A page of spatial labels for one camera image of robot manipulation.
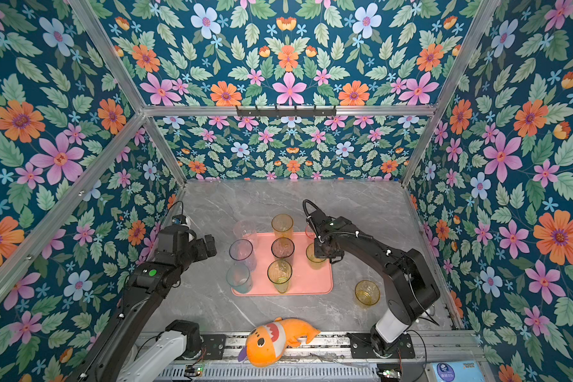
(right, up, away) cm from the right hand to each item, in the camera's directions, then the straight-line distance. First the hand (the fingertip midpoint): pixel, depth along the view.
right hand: (328, 249), depth 88 cm
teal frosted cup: (-33, -10, -3) cm, 34 cm away
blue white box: (+38, -30, -21) cm, 53 cm away
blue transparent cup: (-32, 0, -2) cm, 32 cm away
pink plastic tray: (-9, -12, -1) cm, 15 cm away
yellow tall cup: (-18, +8, +6) cm, 21 cm away
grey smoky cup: (-17, +1, -4) cm, 17 cm away
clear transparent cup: (-34, +6, +9) cm, 36 cm away
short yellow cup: (+13, -15, -4) cm, 21 cm away
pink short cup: (-7, +8, -16) cm, 19 cm away
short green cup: (-5, -5, -1) cm, 7 cm away
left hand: (-42, +5, -11) cm, 44 cm away
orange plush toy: (-20, -23, -21) cm, 37 cm away
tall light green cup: (-18, -7, -7) cm, 20 cm away
